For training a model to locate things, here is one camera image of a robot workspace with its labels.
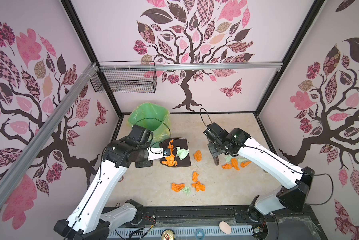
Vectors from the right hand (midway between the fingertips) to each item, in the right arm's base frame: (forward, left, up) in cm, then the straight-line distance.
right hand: (215, 145), depth 76 cm
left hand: (-7, +34, +5) cm, 35 cm away
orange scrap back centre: (+5, +7, -20) cm, 22 cm away
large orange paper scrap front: (-15, +20, -20) cm, 32 cm away
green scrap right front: (+3, -12, -21) cm, 25 cm away
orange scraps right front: (-1, -15, -19) cm, 24 cm away
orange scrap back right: (-13, +10, -19) cm, 25 cm away
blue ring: (-35, +8, -21) cm, 41 cm away
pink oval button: (-34, -3, -20) cm, 39 cm away
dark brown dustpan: (-1, +17, +3) cm, 17 cm away
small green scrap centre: (-6, +17, +3) cm, 19 cm away
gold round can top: (-37, +24, -10) cm, 45 cm away
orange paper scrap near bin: (-9, +23, +4) cm, 25 cm away
